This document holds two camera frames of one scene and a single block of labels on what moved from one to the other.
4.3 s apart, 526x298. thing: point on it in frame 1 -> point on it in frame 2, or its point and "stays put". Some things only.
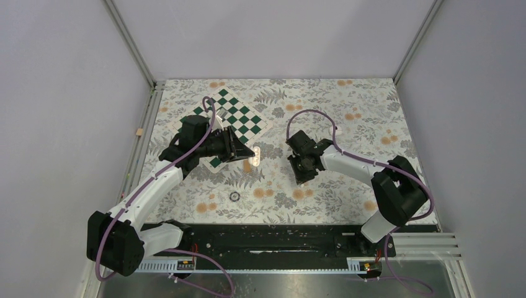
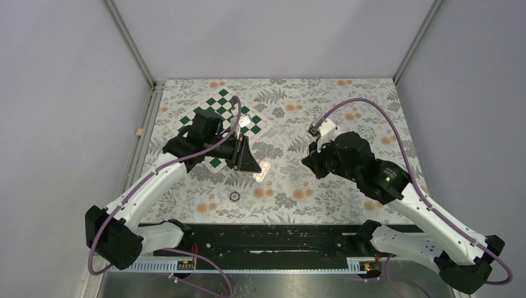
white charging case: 256,159 -> 265,166
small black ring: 233,200 stays put
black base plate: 275,245 stays put
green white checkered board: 248,124 stays put
